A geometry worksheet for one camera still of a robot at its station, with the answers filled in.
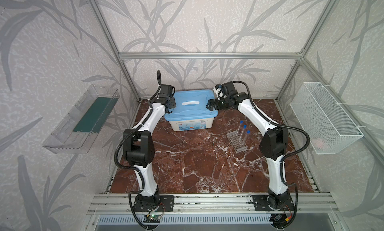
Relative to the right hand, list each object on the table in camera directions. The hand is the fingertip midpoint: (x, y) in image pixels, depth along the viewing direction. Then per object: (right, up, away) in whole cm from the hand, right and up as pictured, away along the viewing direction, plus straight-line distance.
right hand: (213, 100), depth 92 cm
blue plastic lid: (-14, -2, +2) cm, 14 cm away
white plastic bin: (-13, -15, +4) cm, 21 cm away
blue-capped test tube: (+17, -17, 0) cm, 24 cm away
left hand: (-26, +2, +2) cm, 27 cm away
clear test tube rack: (+16, -28, +1) cm, 32 cm away
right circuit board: (+32, -61, -19) cm, 71 cm away
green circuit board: (-31, -59, -21) cm, 70 cm away
